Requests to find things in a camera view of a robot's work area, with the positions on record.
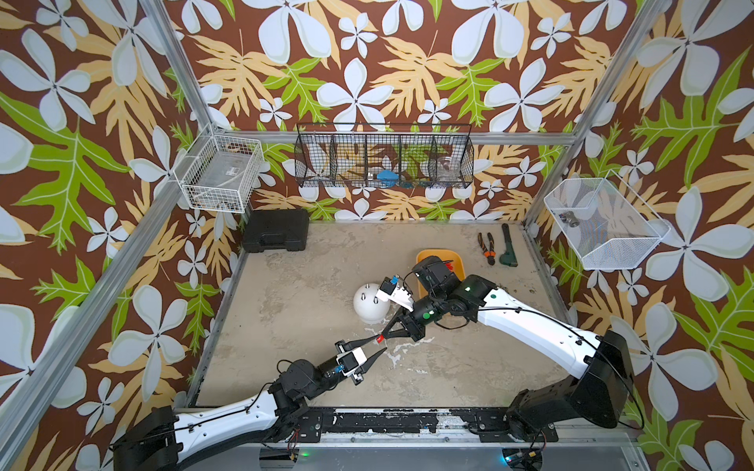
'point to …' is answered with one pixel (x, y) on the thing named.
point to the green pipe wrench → (509, 257)
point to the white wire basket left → (221, 175)
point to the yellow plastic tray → (445, 255)
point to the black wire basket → (384, 156)
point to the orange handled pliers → (489, 254)
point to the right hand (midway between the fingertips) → (384, 332)
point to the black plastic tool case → (276, 229)
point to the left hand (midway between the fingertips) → (380, 336)
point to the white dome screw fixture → (369, 308)
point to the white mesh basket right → (608, 229)
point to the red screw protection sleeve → (380, 339)
